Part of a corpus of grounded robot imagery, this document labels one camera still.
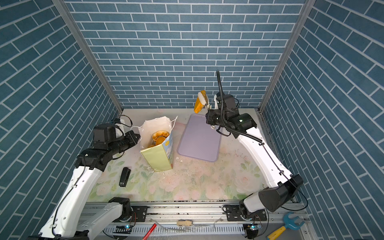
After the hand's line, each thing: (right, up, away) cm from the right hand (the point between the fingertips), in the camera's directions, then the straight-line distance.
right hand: (205, 113), depth 73 cm
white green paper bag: (-23, -22, +4) cm, 32 cm away
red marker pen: (-26, -56, -4) cm, 62 cm away
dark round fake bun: (-26, -15, +14) cm, 34 cm away
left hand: (-31, -11, 0) cm, 33 cm away
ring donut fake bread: (-27, -11, +17) cm, 34 cm away
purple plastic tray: (-3, -17, +28) cm, 32 cm away
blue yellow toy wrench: (+41, -53, -3) cm, 67 cm away
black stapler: (-45, -34, +10) cm, 57 cm away
